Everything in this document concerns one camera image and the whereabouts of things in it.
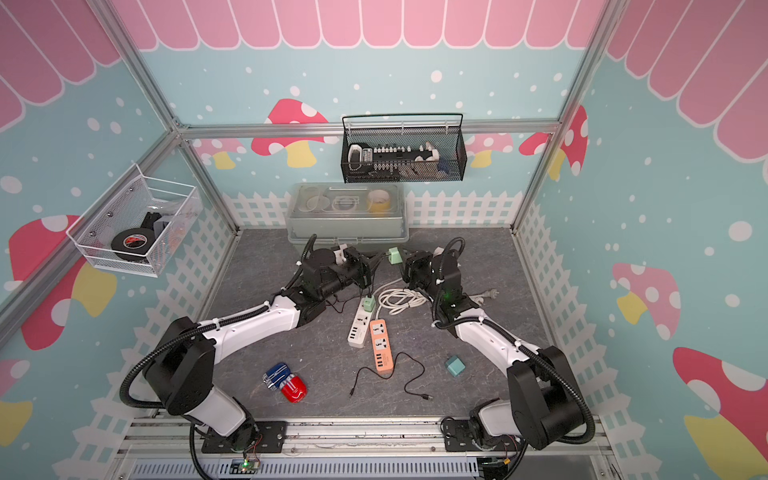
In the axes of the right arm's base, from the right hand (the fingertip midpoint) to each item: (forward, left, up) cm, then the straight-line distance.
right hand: (394, 248), depth 79 cm
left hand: (-2, +2, 0) cm, 3 cm away
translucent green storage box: (+27, +16, -11) cm, 33 cm away
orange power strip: (-17, +4, -25) cm, 30 cm away
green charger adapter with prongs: (-2, 0, -1) cm, 2 cm away
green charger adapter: (-5, +8, -20) cm, 22 cm away
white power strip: (-10, +11, -25) cm, 29 cm away
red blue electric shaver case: (-25, +32, -23) cm, 47 cm away
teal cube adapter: (-23, -17, -25) cm, 37 cm away
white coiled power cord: (-1, -1, -25) cm, 25 cm away
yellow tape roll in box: (+29, +5, -8) cm, 31 cm away
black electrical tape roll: (-4, +61, +9) cm, 61 cm away
